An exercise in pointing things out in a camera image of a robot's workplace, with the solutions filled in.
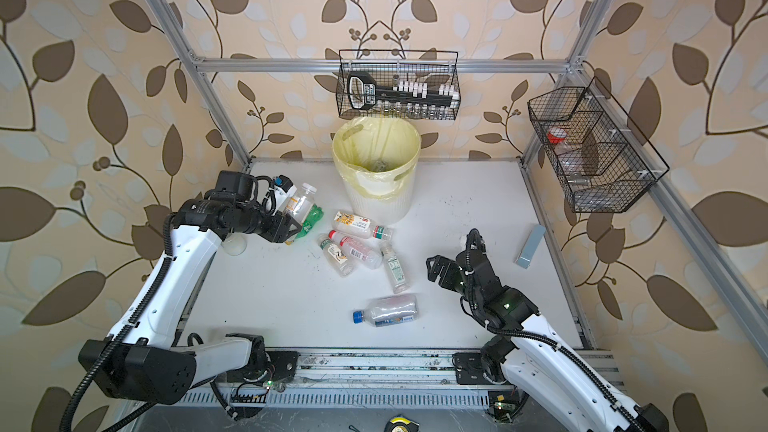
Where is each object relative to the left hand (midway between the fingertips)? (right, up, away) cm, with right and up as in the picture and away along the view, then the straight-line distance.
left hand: (290, 220), depth 75 cm
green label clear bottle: (+27, -17, +9) cm, 33 cm away
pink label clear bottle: (+15, -11, +15) cm, 24 cm away
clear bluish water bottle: (+21, +16, +29) cm, 40 cm away
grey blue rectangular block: (+69, -10, +16) cm, 71 cm away
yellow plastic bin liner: (+20, +20, +30) cm, 41 cm away
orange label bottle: (+3, +4, -2) cm, 5 cm away
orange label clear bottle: (+15, -4, +21) cm, 26 cm away
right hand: (+39, -13, +3) cm, 41 cm away
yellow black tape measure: (+28, -44, -10) cm, 53 cm away
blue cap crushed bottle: (+25, -26, +8) cm, 37 cm away
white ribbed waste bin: (+23, -1, +30) cm, 37 cm away
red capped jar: (+71, +23, +5) cm, 75 cm away
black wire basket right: (+78, +16, -1) cm, 80 cm away
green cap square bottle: (+10, -13, +11) cm, 20 cm away
